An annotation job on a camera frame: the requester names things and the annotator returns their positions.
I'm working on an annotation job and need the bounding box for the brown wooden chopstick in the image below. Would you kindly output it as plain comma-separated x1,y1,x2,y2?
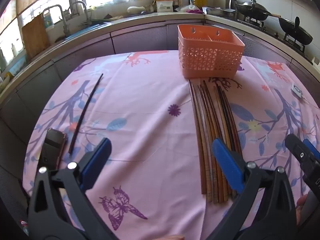
192,83,213,203
188,80,207,194

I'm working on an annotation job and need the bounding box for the dark brown chopstick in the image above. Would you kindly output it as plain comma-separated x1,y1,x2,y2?
222,91,242,156

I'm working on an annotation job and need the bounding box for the light brown chopstick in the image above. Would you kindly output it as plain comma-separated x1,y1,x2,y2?
214,86,233,150

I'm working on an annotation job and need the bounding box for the chrome kitchen faucet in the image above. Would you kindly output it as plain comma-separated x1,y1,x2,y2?
41,1,92,37

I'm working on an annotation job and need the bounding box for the person's hand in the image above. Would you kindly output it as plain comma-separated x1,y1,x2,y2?
296,194,308,225

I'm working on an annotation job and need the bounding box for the white round gadget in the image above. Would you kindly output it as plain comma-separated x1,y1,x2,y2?
291,83,303,100

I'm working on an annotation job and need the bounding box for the lone black chopstick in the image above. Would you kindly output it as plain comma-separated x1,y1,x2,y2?
68,74,103,155

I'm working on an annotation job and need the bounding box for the black smartphone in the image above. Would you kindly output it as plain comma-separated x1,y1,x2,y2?
38,128,67,170

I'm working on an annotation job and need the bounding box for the pink floral tablecloth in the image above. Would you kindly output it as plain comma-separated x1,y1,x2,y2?
23,51,319,239

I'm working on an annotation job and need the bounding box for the gas stove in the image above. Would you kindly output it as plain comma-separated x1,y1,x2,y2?
238,16,311,62

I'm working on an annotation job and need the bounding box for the black lidded pan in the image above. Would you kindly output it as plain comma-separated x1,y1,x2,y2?
279,16,313,46

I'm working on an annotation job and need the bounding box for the orange plastic utensil basket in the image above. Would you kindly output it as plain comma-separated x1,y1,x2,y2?
177,24,245,79

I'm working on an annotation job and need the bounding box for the wooden cutting board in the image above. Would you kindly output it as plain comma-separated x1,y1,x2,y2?
22,14,50,61

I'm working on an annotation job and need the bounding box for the yellow labelled box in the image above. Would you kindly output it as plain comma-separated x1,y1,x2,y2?
155,0,173,13

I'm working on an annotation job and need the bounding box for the black wok with handle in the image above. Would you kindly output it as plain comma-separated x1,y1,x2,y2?
235,0,281,21

